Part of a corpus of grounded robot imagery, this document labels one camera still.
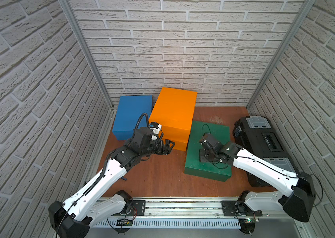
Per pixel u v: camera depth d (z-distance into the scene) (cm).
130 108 110
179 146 86
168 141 63
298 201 38
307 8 69
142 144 54
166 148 63
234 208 74
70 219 37
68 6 70
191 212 74
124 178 83
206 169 76
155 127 64
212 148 58
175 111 86
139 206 75
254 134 83
